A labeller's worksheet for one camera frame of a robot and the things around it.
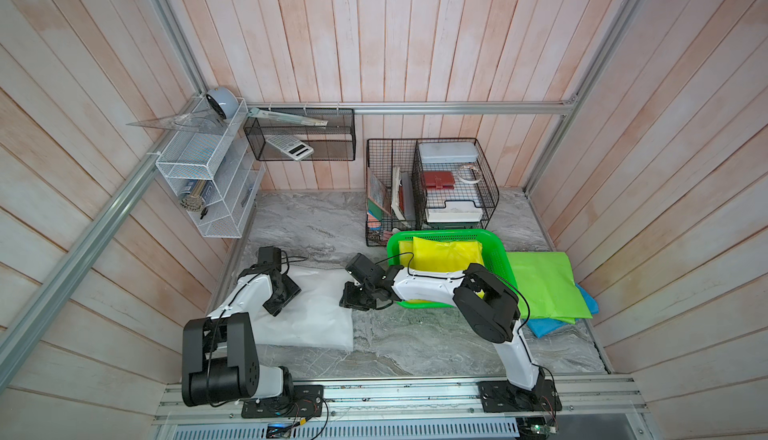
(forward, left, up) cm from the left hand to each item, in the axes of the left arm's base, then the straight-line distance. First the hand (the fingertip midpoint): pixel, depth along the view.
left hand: (291, 298), depth 90 cm
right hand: (-2, -15, 0) cm, 15 cm away
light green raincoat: (+2, -77, +5) cm, 77 cm away
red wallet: (+31, -46, +21) cm, 59 cm away
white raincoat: (-7, -8, +1) cm, 11 cm away
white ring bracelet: (+36, -57, +19) cm, 70 cm away
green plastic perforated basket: (+12, -64, +6) cm, 65 cm away
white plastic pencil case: (+44, -51, +22) cm, 71 cm away
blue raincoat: (-2, -90, +2) cm, 90 cm away
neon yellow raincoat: (+12, -42, +6) cm, 44 cm away
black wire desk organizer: (+32, -33, +12) cm, 48 cm away
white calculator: (+43, +3, +25) cm, 49 cm away
